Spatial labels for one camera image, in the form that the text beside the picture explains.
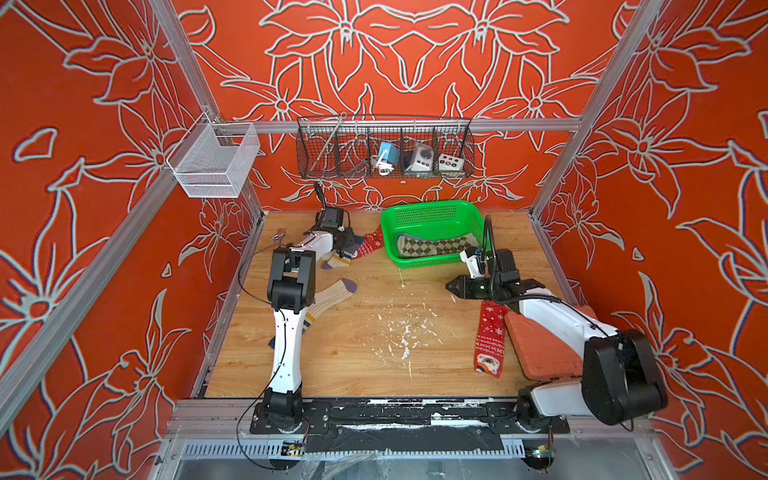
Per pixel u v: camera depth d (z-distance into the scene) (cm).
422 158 91
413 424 73
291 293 63
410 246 106
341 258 96
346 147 101
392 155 84
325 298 94
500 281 68
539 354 79
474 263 76
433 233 108
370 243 108
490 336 86
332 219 90
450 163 94
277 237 110
